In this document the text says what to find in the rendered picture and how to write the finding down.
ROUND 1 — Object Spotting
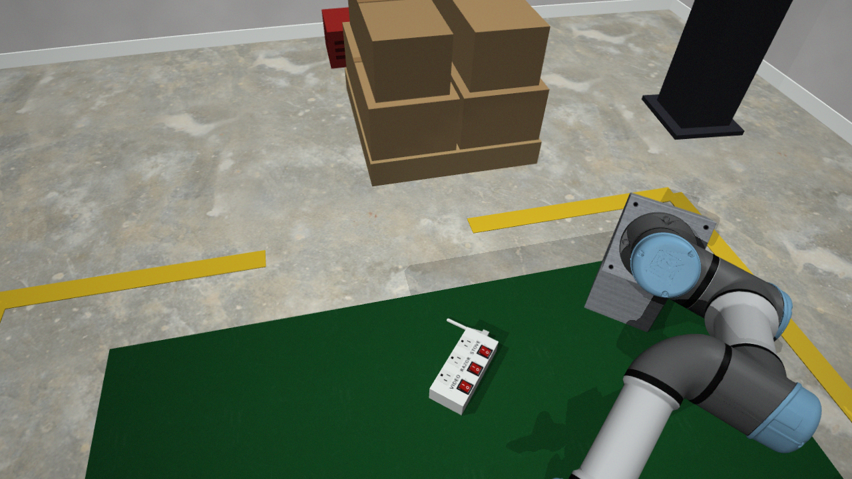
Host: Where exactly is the white power strip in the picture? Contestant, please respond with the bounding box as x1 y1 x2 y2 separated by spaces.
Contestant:
429 319 499 414

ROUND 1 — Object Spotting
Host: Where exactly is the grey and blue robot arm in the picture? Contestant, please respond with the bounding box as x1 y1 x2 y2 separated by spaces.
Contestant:
569 212 822 479

